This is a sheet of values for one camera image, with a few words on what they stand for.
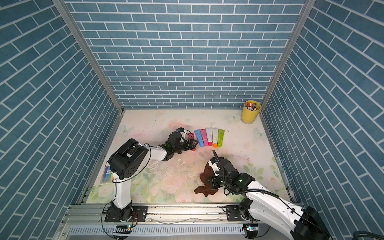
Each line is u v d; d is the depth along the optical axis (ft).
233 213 2.42
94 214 2.47
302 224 1.35
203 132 3.46
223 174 2.03
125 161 1.74
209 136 3.35
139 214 2.40
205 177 2.60
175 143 2.58
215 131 3.51
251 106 3.55
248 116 3.55
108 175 2.83
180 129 2.98
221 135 3.44
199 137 3.34
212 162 2.43
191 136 3.39
